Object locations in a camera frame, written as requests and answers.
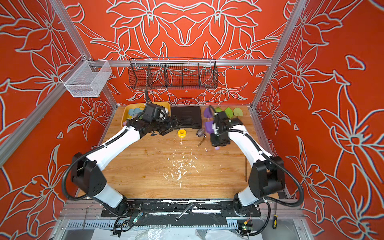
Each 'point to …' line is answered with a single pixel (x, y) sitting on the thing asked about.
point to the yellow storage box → (133, 111)
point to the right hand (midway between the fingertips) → (213, 142)
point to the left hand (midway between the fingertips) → (179, 123)
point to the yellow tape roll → (182, 133)
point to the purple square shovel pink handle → (209, 128)
